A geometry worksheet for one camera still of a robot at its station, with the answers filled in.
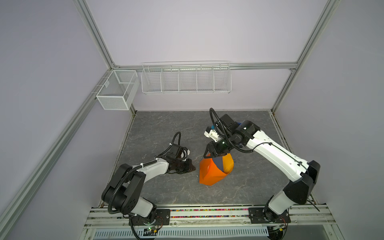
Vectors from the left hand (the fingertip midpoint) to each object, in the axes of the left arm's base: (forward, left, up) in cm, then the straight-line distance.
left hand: (195, 170), depth 86 cm
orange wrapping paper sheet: (-6, -7, +11) cm, 15 cm away
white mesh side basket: (+53, +50, +20) cm, 75 cm away
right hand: (-1, -6, +19) cm, 20 cm away
